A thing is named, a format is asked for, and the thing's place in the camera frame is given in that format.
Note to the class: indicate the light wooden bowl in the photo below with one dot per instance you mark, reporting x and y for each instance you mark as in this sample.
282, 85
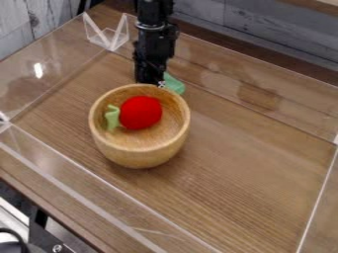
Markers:
146, 148

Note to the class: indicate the green foam block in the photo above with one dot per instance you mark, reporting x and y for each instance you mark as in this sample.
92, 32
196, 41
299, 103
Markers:
174, 84

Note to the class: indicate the red plush strawberry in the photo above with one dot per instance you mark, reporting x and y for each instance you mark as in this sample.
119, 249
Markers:
139, 112

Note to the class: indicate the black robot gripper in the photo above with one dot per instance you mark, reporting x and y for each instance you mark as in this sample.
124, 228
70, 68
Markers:
154, 50

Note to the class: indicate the clear acrylic corner bracket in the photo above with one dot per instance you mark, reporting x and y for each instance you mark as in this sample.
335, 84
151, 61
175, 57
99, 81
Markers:
108, 38

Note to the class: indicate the black metal table frame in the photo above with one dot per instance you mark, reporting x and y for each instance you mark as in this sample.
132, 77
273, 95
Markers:
40, 237

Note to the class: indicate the clear acrylic tray walls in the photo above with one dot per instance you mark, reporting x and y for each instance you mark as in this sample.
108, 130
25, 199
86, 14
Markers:
222, 179

